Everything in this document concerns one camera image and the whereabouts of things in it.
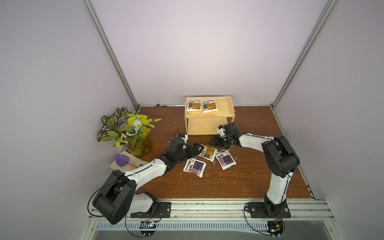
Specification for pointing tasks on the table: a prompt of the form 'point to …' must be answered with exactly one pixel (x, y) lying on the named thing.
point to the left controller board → (147, 228)
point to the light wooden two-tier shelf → (198, 123)
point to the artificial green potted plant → (129, 130)
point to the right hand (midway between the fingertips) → (212, 141)
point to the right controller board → (275, 228)
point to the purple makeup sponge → (122, 160)
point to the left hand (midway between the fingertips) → (201, 150)
